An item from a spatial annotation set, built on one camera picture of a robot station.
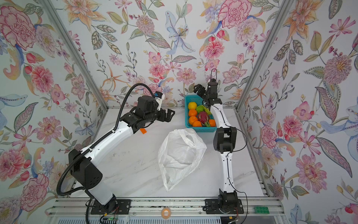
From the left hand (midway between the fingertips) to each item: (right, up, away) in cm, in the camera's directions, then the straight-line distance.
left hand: (169, 111), depth 78 cm
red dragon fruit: (+23, -3, +26) cm, 35 cm away
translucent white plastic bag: (+6, -26, +17) cm, 32 cm away
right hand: (+19, +18, +24) cm, 35 cm away
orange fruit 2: (+15, -4, +30) cm, 34 cm away
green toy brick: (+48, -52, -6) cm, 70 cm away
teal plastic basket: (+19, +8, +15) cm, 25 cm away
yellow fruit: (+16, +7, +36) cm, 40 cm away
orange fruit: (+16, +1, +35) cm, 39 cm away
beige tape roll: (-2, -54, -4) cm, 54 cm away
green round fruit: (+22, +5, +36) cm, 42 cm away
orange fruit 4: (+30, -7, +25) cm, 39 cm away
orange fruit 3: (+18, -8, +25) cm, 32 cm away
